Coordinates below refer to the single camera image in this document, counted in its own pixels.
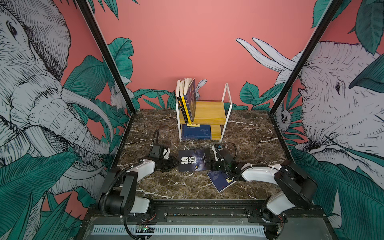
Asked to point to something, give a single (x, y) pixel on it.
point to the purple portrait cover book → (190, 96)
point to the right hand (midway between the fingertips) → (206, 160)
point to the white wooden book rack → (215, 113)
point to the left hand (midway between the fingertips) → (179, 161)
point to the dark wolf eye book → (195, 160)
